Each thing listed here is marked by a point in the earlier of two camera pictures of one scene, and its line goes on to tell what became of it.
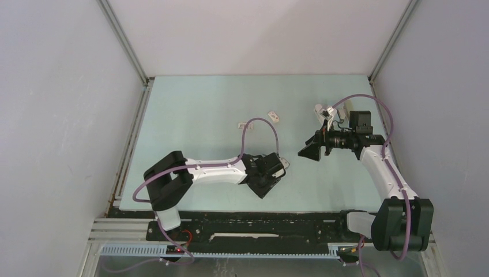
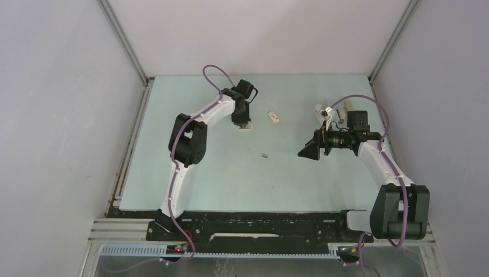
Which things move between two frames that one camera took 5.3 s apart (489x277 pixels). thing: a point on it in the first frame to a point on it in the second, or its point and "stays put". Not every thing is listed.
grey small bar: x=343 y=113 stays put
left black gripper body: x=261 y=188 to x=241 y=116
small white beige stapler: x=273 y=116 stays put
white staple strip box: x=242 y=126 stays put
